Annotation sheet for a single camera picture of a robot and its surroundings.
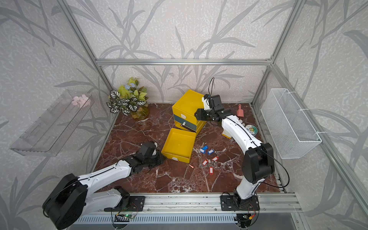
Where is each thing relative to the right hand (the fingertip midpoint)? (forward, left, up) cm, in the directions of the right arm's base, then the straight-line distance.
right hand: (197, 113), depth 86 cm
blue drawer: (-1, +8, -8) cm, 11 cm away
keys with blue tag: (-14, -4, -21) cm, 26 cm away
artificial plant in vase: (+10, +43, +3) cm, 44 cm away
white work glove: (-1, -20, -21) cm, 29 cm away
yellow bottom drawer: (-10, +13, -21) cm, 27 cm away
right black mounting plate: (-44, -15, -21) cm, 51 cm away
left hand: (-22, +18, -17) cm, 33 cm away
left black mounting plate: (-44, +33, -20) cm, 59 cm away
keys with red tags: (-22, -8, -22) cm, 32 cm away
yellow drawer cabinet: (+5, +8, -1) cm, 10 cm away
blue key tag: (-15, -9, -22) cm, 28 cm away
